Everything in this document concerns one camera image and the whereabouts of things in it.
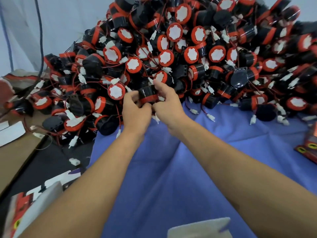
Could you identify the person's left hand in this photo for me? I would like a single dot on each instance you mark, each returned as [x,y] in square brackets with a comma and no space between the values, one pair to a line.
[136,116]

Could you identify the person's right hand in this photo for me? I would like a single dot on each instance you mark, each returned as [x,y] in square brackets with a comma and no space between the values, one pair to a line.
[171,109]

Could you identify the black-red buzzer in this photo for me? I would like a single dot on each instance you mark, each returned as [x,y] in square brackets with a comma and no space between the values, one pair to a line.
[147,92]

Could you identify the pile of black red buzzers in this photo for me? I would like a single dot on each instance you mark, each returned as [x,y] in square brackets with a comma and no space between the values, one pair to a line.
[208,52]

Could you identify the person's right forearm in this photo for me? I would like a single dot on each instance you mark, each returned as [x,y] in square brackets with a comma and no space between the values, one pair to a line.
[252,181]

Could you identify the person's left forearm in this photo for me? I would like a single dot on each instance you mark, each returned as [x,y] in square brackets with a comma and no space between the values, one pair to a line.
[79,195]

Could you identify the blue table cloth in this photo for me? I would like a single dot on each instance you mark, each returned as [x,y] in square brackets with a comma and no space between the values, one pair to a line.
[163,186]

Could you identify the brown cardboard piece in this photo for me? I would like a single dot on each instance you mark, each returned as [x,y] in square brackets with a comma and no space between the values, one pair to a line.
[15,161]

